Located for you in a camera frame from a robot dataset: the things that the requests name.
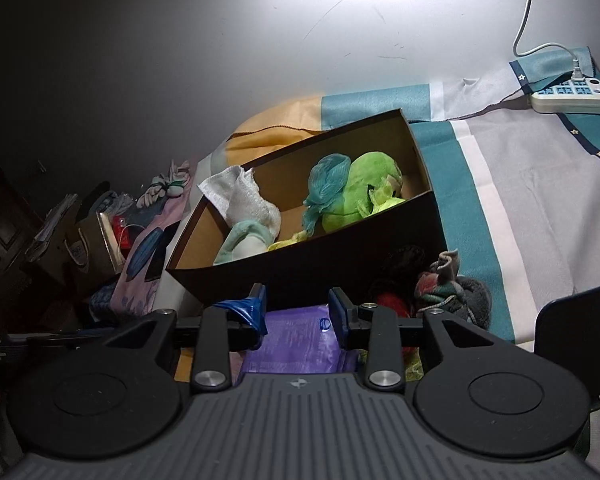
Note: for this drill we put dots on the white power strip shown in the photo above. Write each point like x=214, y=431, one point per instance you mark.
x=570, y=102

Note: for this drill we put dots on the black smartphone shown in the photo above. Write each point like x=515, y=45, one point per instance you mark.
x=155, y=262

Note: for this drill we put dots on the pink printed pillow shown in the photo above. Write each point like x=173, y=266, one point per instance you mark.
x=137, y=255

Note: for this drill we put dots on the teal mesh bath sponge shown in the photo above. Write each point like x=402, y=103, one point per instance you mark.
x=327, y=180

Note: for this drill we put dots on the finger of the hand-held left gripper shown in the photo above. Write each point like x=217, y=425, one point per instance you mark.
x=70, y=337

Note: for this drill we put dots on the striped bedsheet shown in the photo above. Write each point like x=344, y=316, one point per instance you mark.
x=530, y=200

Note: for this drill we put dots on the multicoloured fuzzy sock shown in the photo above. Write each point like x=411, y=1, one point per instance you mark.
x=437, y=280

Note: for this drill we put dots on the white towel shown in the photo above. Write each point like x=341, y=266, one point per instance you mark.
x=245, y=200

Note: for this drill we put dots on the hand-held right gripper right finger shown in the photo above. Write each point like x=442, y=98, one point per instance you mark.
x=337, y=315

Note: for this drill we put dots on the pale green sock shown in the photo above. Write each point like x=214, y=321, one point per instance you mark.
x=240, y=245

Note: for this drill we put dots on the purple plastic packet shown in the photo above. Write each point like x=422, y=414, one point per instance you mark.
x=290, y=340

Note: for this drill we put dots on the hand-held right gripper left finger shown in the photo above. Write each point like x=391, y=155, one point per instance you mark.
x=250, y=310

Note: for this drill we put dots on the red packet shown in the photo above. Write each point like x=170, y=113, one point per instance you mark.
x=120, y=227

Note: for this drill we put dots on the stack of papers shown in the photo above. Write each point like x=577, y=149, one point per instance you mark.
x=50, y=225

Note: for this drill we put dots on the white gloves bundle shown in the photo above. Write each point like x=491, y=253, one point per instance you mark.
x=155, y=190

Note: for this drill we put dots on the green plush toy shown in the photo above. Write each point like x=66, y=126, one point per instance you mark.
x=370, y=175

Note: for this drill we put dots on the brown cardboard box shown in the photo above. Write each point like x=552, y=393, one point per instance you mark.
x=330, y=270

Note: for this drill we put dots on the gold paper bag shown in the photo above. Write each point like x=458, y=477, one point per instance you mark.
x=90, y=250

